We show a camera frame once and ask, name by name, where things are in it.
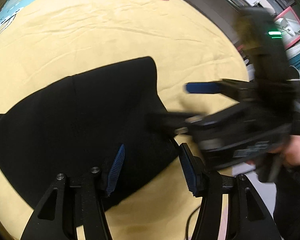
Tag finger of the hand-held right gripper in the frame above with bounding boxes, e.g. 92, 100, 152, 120
186, 79, 255, 103
147, 111, 205, 135

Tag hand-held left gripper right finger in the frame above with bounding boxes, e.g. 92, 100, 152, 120
179, 142, 283, 240

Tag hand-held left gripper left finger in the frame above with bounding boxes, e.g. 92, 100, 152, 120
20, 144, 127, 240

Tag black pants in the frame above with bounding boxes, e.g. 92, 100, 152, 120
0, 56, 179, 212

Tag person's right forearm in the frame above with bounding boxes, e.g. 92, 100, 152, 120
272, 165, 300, 240

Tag person's right hand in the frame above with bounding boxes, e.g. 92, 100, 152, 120
270, 135, 300, 168

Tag yellow printed bed sheet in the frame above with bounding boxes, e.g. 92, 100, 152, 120
0, 0, 255, 240

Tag pink framed object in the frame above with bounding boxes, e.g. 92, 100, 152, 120
237, 6, 300, 53

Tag black cable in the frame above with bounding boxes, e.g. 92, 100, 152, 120
186, 202, 203, 240

